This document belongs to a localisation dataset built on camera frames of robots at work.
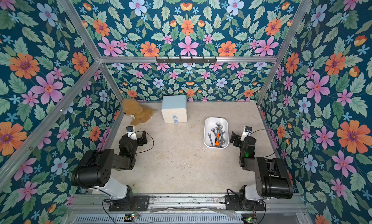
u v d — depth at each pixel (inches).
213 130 39.9
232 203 29.0
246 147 27.6
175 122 41.1
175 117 39.4
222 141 37.7
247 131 30.8
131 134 31.5
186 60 36.7
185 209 28.3
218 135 38.9
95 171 18.1
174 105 37.6
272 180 19.2
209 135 39.0
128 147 28.2
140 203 28.9
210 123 41.1
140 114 38.9
